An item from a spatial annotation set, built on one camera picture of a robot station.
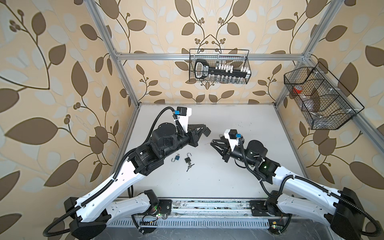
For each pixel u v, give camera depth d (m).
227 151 0.61
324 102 0.74
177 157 0.92
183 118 0.52
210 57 0.91
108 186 0.40
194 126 0.53
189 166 0.89
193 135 0.50
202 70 0.85
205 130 0.60
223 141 0.66
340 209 0.40
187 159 0.91
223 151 0.63
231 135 0.58
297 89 0.88
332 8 0.71
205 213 0.74
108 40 0.84
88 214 0.38
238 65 0.95
